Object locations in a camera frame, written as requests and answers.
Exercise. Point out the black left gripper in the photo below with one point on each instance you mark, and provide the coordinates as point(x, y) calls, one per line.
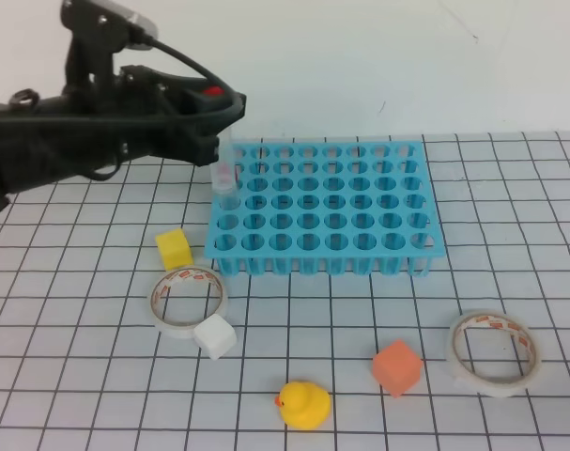
point(135, 103)

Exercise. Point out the red-capped clear tube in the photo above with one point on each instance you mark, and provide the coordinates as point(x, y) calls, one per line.
point(225, 151)

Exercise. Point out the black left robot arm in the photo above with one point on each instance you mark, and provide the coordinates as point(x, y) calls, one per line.
point(39, 147)

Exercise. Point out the red-capped tube in rack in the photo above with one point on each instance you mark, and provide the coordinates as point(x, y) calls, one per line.
point(225, 185)

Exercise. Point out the blue test tube rack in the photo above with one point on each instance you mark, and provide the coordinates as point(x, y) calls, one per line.
point(333, 207)

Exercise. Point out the white black-grid cloth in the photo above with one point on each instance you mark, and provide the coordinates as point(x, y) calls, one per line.
point(82, 367)

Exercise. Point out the yellow foam cube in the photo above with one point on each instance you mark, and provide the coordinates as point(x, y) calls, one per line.
point(174, 249)

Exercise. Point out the left white tape roll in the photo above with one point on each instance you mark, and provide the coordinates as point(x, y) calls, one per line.
point(175, 277)

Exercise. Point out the white tape roll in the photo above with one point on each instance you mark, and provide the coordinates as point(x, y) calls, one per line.
point(175, 277)
point(497, 388)

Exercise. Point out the white foam cube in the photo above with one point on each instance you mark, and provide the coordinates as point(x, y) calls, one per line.
point(215, 336)

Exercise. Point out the yellow rubber duck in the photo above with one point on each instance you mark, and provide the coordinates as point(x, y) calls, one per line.
point(303, 405)

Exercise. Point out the orange foam cube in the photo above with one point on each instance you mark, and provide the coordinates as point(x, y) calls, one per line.
point(397, 368)

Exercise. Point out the right white tape roll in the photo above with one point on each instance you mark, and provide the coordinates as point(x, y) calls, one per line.
point(497, 388)

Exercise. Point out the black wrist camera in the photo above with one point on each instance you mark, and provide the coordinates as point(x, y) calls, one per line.
point(108, 25)

